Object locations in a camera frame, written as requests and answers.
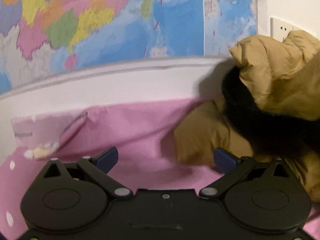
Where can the pink floral bed sheet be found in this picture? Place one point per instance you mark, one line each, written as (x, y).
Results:
(44, 195)

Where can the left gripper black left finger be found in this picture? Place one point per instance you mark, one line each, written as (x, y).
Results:
(97, 168)

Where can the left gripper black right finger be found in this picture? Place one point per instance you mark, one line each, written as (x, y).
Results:
(234, 169)

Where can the white wall socket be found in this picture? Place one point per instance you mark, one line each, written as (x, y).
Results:
(295, 28)
(280, 29)

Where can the colourful wall map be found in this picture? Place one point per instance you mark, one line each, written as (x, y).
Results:
(42, 38)

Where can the white bed headboard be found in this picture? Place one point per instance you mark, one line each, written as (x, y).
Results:
(124, 82)

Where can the tan puffer jacket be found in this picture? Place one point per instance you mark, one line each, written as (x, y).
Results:
(269, 108)

